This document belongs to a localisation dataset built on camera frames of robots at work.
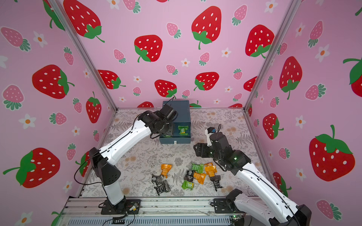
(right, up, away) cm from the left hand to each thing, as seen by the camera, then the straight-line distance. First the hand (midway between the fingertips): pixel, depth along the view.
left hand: (170, 129), depth 80 cm
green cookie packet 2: (+17, -25, +7) cm, 31 cm away
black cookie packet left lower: (-3, -34, -1) cm, 34 cm away
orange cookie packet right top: (+24, -25, +6) cm, 35 cm away
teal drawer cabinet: (+5, -1, +6) cm, 8 cm away
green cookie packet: (+7, -1, +5) cm, 9 cm away
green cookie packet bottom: (+10, -32, -1) cm, 34 cm away
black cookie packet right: (+27, -30, +2) cm, 41 cm away
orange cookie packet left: (-4, -25, +7) cm, 26 cm away
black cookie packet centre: (+11, -28, +3) cm, 31 cm away
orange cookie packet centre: (+17, -29, +3) cm, 34 cm away
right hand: (+17, -8, -6) cm, 20 cm away
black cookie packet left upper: (-8, -30, +1) cm, 31 cm away
